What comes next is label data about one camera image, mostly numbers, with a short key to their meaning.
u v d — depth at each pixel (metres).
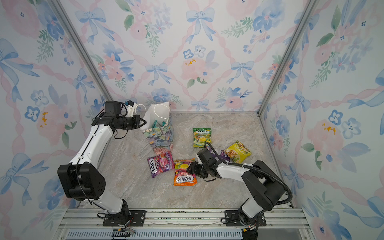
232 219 0.73
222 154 0.95
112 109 0.64
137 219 0.74
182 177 0.85
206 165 0.71
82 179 0.43
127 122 0.70
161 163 0.90
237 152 0.95
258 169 0.48
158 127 1.00
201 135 1.04
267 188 0.45
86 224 1.30
